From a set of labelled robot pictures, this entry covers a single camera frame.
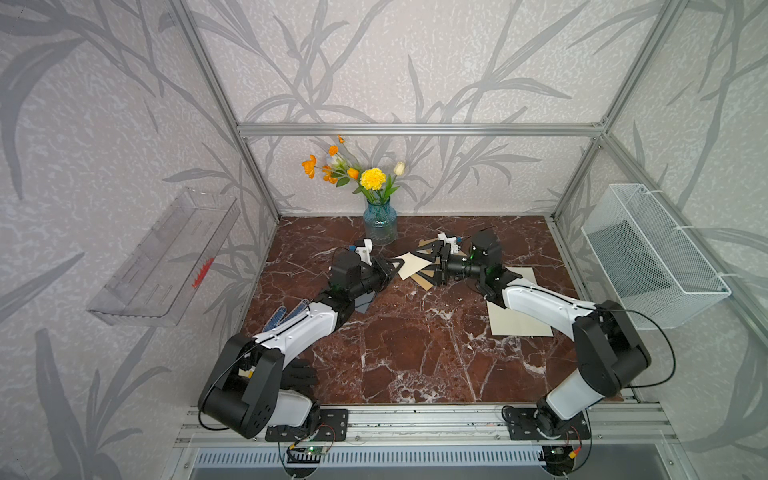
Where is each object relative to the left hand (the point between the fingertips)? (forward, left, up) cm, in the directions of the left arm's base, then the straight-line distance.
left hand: (406, 263), depth 80 cm
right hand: (-2, -1, +3) cm, 4 cm away
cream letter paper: (0, -2, 0) cm, 2 cm away
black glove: (-23, +29, -23) cm, 44 cm away
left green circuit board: (-40, +22, -21) cm, 50 cm away
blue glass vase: (+26, +9, -11) cm, 29 cm away
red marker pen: (-10, +46, +10) cm, 48 cm away
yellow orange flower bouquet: (+23, +10, +9) cm, 27 cm away
